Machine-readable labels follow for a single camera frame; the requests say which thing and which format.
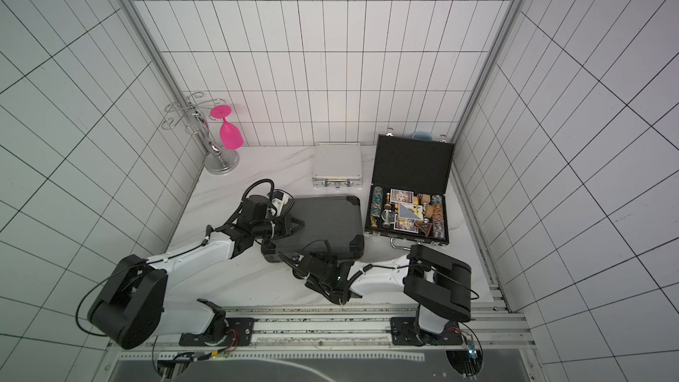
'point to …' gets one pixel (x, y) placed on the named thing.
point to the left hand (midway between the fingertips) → (300, 232)
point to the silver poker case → (337, 164)
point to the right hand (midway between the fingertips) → (314, 257)
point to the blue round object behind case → (423, 135)
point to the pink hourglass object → (230, 135)
